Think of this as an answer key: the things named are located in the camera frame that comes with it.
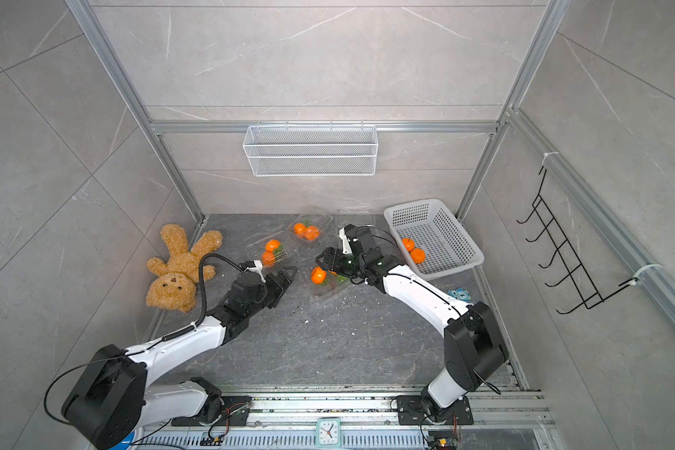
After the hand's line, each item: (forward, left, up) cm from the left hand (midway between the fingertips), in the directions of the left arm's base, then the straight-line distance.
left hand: (297, 272), depth 84 cm
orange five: (+19, +12, -10) cm, 24 cm away
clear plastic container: (+5, -10, -15) cm, 19 cm away
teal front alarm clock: (-40, -9, -13) cm, 43 cm away
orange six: (+14, +13, -11) cm, 22 cm away
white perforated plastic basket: (+24, -51, -15) cm, 58 cm away
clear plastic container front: (+36, -15, -15) cm, 42 cm away
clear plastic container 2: (+16, +11, -11) cm, 22 cm away
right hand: (+1, -9, +3) cm, 10 cm away
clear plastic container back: (+30, -7, -10) cm, 32 cm away
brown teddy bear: (+1, +40, -6) cm, 41 cm away
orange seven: (+5, -5, -10) cm, 13 cm away
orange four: (+27, +3, -11) cm, 29 cm away
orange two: (+14, -43, -13) cm, 47 cm away
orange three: (+24, -2, -9) cm, 26 cm away
